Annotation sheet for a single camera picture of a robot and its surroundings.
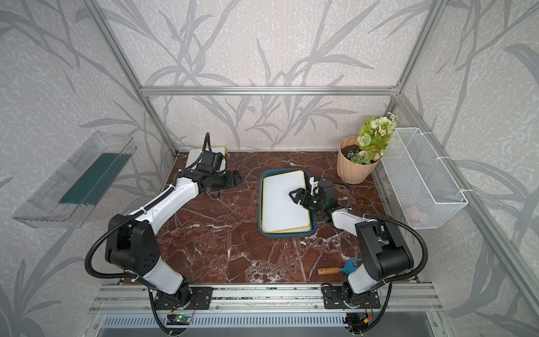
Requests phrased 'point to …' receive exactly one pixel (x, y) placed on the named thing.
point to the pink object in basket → (413, 211)
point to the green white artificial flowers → (373, 135)
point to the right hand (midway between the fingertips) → (295, 195)
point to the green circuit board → (178, 319)
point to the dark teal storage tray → (304, 234)
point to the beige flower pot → (353, 173)
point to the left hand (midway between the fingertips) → (235, 180)
